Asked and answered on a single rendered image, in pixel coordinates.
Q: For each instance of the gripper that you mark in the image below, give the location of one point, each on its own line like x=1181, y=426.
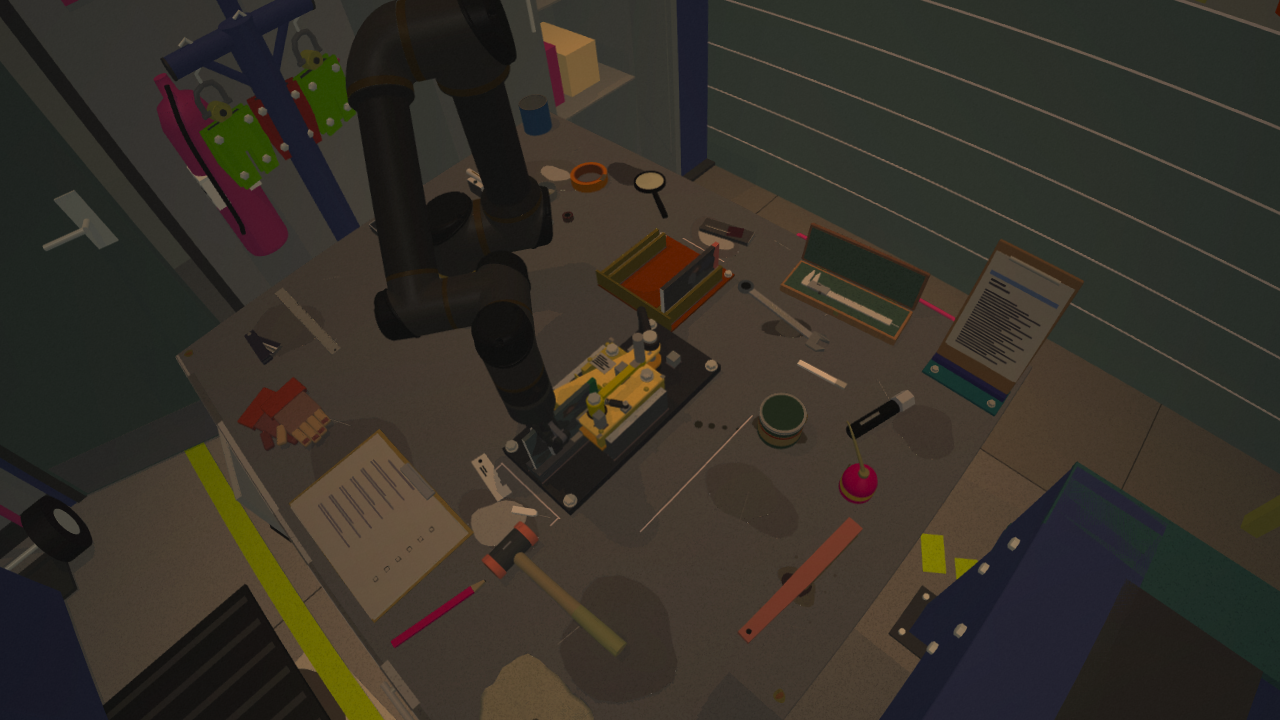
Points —
x=535, y=432

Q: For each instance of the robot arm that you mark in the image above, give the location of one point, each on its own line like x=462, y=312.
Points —
x=400, y=150

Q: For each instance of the yellow plate lifting clamp body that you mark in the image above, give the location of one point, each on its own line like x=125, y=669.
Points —
x=625, y=385

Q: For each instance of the grey steel coupon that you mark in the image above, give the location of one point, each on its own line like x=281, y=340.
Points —
x=688, y=278

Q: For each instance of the green hanging plate clamp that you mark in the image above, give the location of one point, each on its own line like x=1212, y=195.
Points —
x=325, y=90
x=240, y=145

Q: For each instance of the brown clipboard stand with document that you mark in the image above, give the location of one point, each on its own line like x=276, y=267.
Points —
x=1005, y=320

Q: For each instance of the white feeler gauge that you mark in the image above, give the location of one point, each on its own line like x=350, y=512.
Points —
x=490, y=476

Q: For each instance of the grey round pin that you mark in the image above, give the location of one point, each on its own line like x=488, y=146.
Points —
x=597, y=405

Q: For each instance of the white rag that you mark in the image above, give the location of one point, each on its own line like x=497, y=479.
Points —
x=498, y=522

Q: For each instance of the grey round knob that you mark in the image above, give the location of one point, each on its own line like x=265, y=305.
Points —
x=648, y=342

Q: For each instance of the thin white rod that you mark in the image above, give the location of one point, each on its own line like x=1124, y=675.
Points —
x=696, y=473

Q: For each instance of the clipboard with paper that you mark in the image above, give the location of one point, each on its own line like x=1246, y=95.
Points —
x=380, y=525

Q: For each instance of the red tray with olive rim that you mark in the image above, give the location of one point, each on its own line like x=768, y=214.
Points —
x=650, y=280

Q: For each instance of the pink pencil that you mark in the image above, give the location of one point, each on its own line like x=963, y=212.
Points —
x=436, y=614

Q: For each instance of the green round tin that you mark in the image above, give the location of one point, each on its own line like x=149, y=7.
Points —
x=781, y=415

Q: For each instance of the red and brown gloves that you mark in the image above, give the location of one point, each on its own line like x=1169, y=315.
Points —
x=285, y=415

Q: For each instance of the steel ruler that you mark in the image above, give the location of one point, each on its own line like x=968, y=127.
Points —
x=307, y=321

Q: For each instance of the orange tape roll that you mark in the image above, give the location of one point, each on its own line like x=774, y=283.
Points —
x=575, y=176

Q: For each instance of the grey flat disc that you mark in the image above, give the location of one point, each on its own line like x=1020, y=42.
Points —
x=554, y=173

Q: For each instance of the beige cloth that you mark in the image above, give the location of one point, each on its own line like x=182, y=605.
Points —
x=535, y=692

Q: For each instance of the steel spanner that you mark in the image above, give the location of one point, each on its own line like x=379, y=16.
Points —
x=785, y=317

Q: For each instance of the black magnifying glass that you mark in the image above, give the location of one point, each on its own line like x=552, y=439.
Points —
x=650, y=181

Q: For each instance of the small dark box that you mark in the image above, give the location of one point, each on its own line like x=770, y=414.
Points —
x=726, y=231

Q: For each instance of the small black clip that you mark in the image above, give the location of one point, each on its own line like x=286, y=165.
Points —
x=262, y=347

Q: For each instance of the white chalk stick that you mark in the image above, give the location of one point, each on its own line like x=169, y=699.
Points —
x=822, y=374

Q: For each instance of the orange flat ruler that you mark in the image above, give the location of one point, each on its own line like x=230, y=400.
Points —
x=800, y=580

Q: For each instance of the blue tin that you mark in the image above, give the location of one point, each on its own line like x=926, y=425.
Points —
x=535, y=118

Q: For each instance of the pink round oil can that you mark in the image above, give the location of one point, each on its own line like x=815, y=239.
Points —
x=858, y=484

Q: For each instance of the white caliper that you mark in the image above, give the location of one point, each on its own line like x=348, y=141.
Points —
x=850, y=298

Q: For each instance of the black torch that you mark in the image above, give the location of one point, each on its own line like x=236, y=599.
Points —
x=878, y=413

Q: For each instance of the pink fire extinguisher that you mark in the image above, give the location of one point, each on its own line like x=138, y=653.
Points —
x=260, y=220

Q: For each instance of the grey shelf unit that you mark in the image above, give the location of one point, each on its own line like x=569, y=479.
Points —
x=610, y=85

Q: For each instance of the pink book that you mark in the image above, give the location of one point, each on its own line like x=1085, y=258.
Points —
x=553, y=75

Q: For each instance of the brown caliper case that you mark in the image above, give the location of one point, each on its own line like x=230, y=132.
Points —
x=865, y=270

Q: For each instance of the yellow box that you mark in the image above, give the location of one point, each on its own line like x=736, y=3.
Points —
x=575, y=58

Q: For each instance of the blue pillar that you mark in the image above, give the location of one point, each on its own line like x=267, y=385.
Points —
x=692, y=90

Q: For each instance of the black slatted crate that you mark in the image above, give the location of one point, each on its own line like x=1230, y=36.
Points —
x=215, y=665

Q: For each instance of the blue steel rack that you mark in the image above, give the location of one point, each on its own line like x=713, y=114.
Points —
x=270, y=100

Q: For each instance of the black tape roll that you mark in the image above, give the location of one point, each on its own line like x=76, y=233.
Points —
x=55, y=528

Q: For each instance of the green roller shutter door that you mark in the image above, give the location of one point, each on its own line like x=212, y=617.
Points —
x=1000, y=150

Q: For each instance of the blue cabinet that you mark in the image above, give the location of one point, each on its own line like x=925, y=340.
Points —
x=1050, y=620

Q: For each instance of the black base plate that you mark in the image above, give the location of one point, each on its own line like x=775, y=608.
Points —
x=660, y=410

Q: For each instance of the black bracket plate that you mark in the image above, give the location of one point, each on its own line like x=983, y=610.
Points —
x=908, y=622

